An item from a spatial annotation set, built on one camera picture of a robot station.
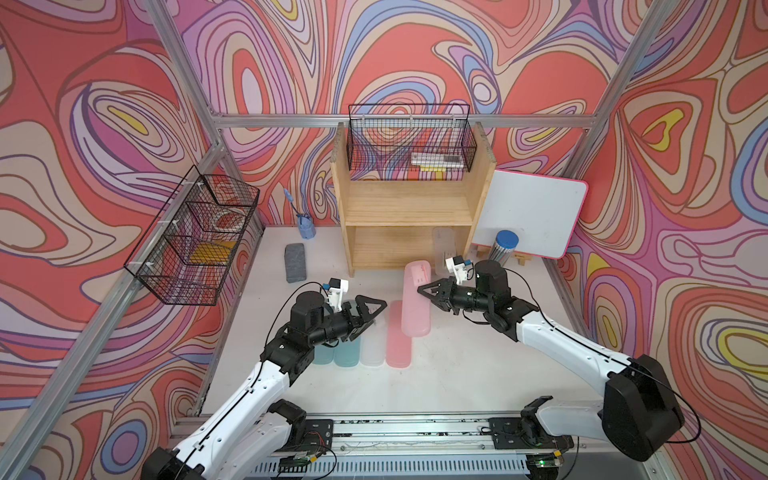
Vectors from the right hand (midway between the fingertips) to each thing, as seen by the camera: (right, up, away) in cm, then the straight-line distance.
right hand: (420, 298), depth 77 cm
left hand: (-10, -3, -7) cm, 12 cm away
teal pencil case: (-28, -18, +10) cm, 34 cm away
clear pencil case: (-13, -16, +12) cm, 24 cm away
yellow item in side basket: (-52, +12, -5) cm, 53 cm away
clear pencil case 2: (+12, +14, +30) cm, 35 cm away
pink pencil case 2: (-1, -4, -2) cm, 4 cm away
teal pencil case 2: (-20, -18, +11) cm, 29 cm away
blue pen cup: (-40, +22, +36) cm, 58 cm away
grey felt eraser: (-42, +9, +30) cm, 53 cm away
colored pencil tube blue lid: (+27, +15, +11) cm, 33 cm away
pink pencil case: (-5, -17, +11) cm, 21 cm away
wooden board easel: (+28, +12, +34) cm, 46 cm away
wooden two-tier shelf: (-8, +20, +9) cm, 24 cm away
